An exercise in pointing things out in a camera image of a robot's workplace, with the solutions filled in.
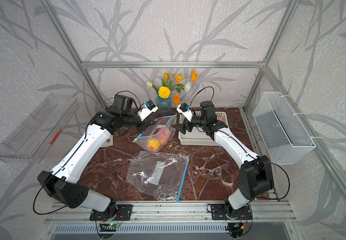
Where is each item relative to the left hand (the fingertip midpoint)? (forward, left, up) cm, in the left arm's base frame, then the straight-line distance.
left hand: (154, 121), depth 73 cm
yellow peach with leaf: (-3, +3, -18) cm, 18 cm away
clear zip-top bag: (-16, -1, -31) cm, 35 cm away
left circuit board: (-40, +21, -32) cm, 56 cm away
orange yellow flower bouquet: (+39, -10, -5) cm, 41 cm away
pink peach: (-2, -4, -9) cm, 10 cm away
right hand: (+5, -11, -3) cm, 12 cm away
